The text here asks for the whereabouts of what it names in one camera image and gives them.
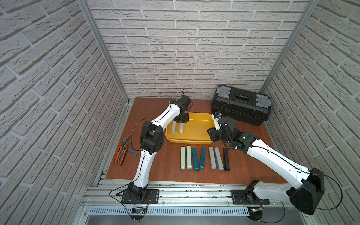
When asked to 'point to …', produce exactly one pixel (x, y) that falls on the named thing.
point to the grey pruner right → (219, 159)
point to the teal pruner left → (195, 160)
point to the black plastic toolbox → (243, 105)
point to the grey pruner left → (212, 158)
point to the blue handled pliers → (125, 146)
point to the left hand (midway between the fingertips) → (186, 119)
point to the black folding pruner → (226, 160)
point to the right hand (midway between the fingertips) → (212, 129)
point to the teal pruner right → (202, 161)
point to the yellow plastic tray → (193, 132)
